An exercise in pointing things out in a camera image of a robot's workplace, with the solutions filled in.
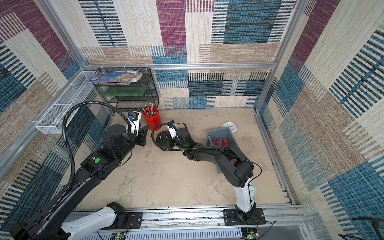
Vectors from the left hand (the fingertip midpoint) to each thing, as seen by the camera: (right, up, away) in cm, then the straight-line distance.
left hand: (144, 125), depth 69 cm
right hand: (+8, -5, +22) cm, 24 cm away
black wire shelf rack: (-11, +20, +49) cm, 54 cm away
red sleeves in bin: (+38, -11, +33) cm, 52 cm away
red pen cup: (-4, +5, +28) cm, 29 cm away
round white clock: (+49, -1, +38) cm, 62 cm away
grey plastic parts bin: (+41, -9, +33) cm, 53 cm away
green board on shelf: (-15, +23, +33) cm, 43 cm away
